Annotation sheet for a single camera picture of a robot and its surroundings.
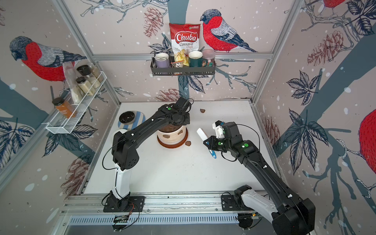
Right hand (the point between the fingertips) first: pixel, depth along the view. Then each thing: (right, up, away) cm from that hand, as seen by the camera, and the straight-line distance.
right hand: (202, 141), depth 75 cm
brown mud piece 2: (-8, -5, +22) cm, 24 cm away
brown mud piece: (+3, +17, +39) cm, 43 cm away
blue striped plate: (-46, +12, +36) cm, 60 cm away
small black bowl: (-54, +12, +32) cm, 64 cm away
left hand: (-7, +12, +13) cm, 19 cm away
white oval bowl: (-54, +3, +23) cm, 58 cm away
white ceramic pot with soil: (-17, +3, +8) cm, 19 cm away
